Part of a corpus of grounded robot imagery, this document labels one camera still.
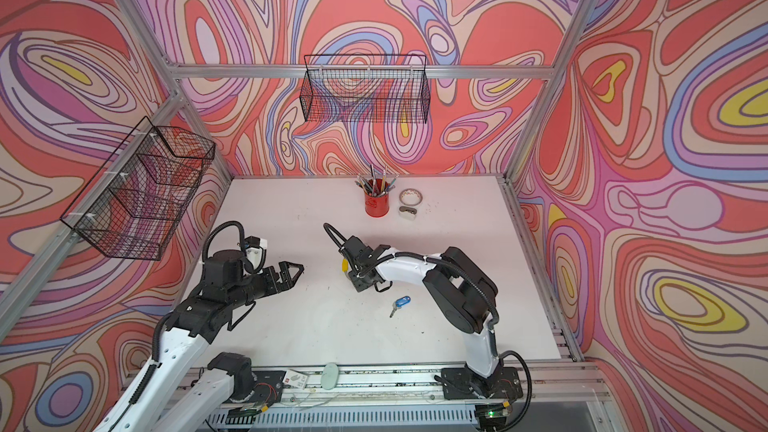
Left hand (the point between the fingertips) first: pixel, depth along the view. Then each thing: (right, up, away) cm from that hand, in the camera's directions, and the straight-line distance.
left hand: (296, 269), depth 77 cm
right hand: (+18, -8, +16) cm, 26 cm away
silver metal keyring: (+10, -3, +19) cm, 22 cm away
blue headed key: (+27, -13, +11) cm, 32 cm away
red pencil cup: (+20, +16, +25) cm, 36 cm away
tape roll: (+33, +20, +37) cm, 53 cm away
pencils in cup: (+21, +24, +24) cm, 40 cm away
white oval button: (+9, -26, -3) cm, 28 cm away
